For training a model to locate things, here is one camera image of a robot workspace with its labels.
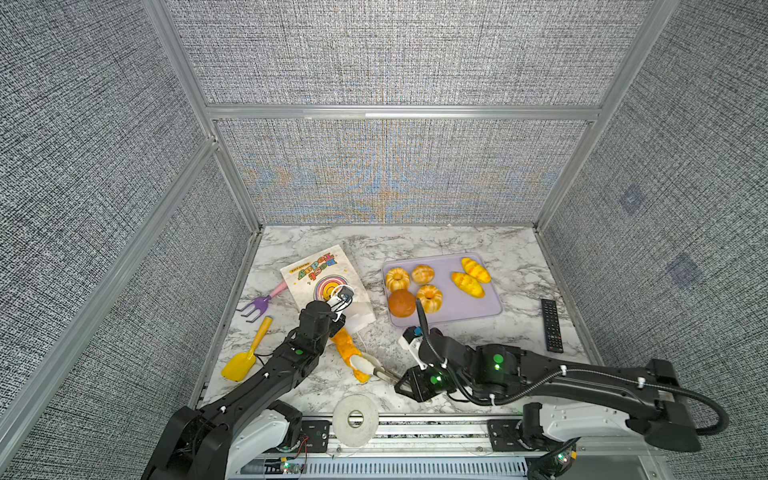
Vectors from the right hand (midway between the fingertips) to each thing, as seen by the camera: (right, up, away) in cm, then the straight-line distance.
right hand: (396, 388), depth 67 cm
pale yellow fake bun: (+10, +23, +34) cm, 42 cm away
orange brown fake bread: (+3, +14, +28) cm, 31 cm away
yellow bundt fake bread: (+2, +22, +32) cm, 38 cm away
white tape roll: (-12, -15, +7) cm, 20 cm away
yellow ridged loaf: (+25, +20, +31) cm, 45 cm away
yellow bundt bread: (+12, +16, +28) cm, 35 cm away
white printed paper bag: (-23, +23, +22) cm, 39 cm away
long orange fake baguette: (-12, +5, +12) cm, 18 cm away
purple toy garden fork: (-43, +13, +31) cm, 55 cm away
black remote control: (+48, +8, +24) cm, 54 cm away
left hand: (-19, +17, +19) cm, 31 cm away
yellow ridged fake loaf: (+29, +24, +36) cm, 52 cm away
